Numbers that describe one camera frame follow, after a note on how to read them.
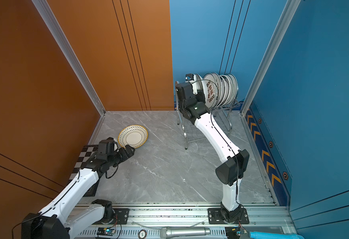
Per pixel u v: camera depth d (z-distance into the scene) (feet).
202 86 2.33
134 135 3.49
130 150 2.49
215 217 2.38
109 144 2.11
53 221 1.31
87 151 3.08
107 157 2.05
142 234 2.28
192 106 1.84
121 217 2.39
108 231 2.32
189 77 2.08
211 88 2.64
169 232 2.20
